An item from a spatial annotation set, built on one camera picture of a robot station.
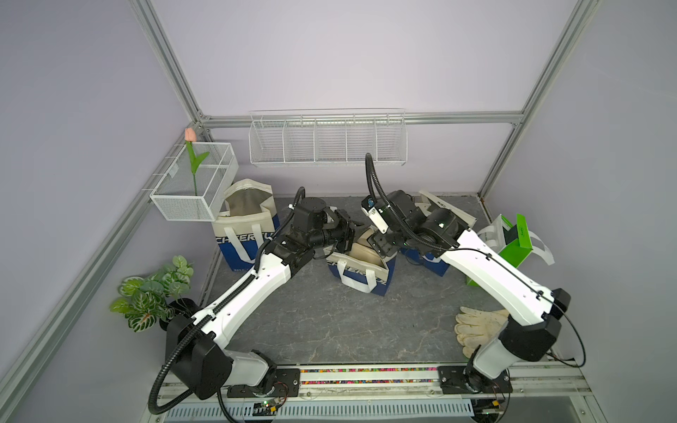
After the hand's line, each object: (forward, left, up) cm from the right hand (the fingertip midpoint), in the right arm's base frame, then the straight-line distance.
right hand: (383, 229), depth 72 cm
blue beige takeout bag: (+7, +40, -3) cm, 41 cm away
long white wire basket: (+46, +17, 0) cm, 49 cm away
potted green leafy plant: (-17, +58, -5) cm, 61 cm away
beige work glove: (-18, -30, -28) cm, 45 cm away
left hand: (-2, +3, +4) cm, 5 cm away
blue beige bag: (-9, +6, -5) cm, 12 cm away
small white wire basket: (+8, +58, +7) cm, 59 cm away
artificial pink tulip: (+24, +58, +5) cm, 64 cm away
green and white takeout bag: (-3, -36, -3) cm, 36 cm away
